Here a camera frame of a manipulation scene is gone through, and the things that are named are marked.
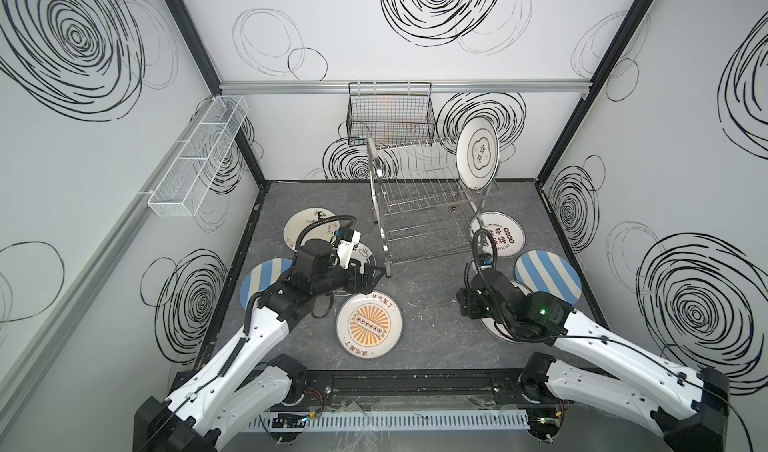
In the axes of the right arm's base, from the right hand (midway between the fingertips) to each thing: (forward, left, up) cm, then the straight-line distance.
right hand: (462, 299), depth 76 cm
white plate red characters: (+29, -23, -13) cm, 39 cm away
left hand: (+5, +23, +8) cm, 24 cm away
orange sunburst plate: (-3, +25, -12) cm, 28 cm away
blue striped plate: (+15, -31, -13) cm, 37 cm away
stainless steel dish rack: (+13, +11, +20) cm, 27 cm away
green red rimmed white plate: (+20, +28, -11) cm, 36 cm away
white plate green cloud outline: (+31, -5, +23) cm, 39 cm away
